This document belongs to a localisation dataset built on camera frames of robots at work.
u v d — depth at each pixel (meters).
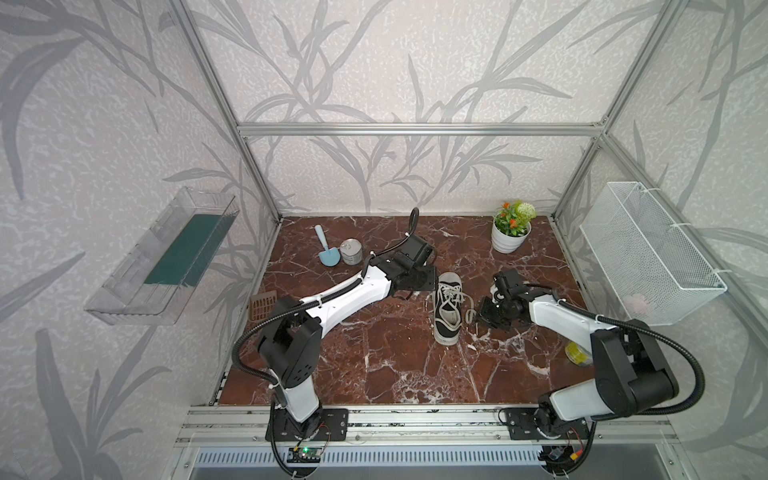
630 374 0.43
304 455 0.72
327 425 0.73
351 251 1.04
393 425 0.75
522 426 0.73
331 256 1.08
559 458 0.75
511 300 0.69
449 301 0.89
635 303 0.72
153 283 0.63
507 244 1.04
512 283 0.73
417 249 0.65
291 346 0.45
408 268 0.65
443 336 0.85
